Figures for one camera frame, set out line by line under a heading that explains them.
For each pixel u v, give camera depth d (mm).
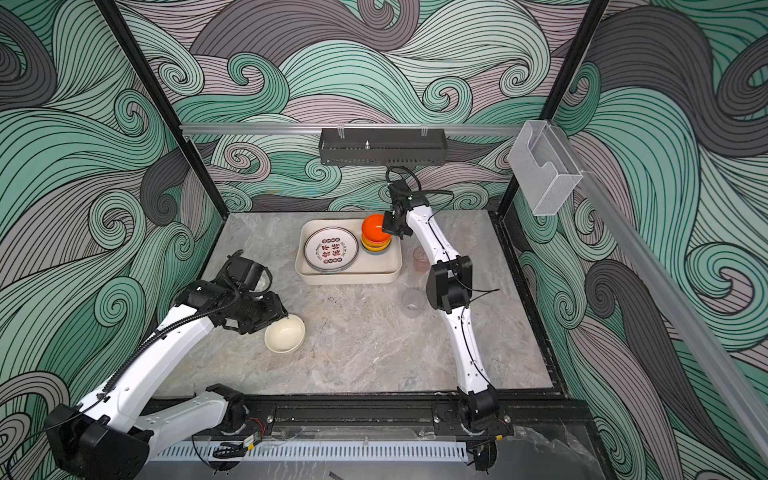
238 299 541
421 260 1023
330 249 1065
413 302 928
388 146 941
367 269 1045
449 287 631
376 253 1041
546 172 777
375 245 1025
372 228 1005
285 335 848
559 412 754
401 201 755
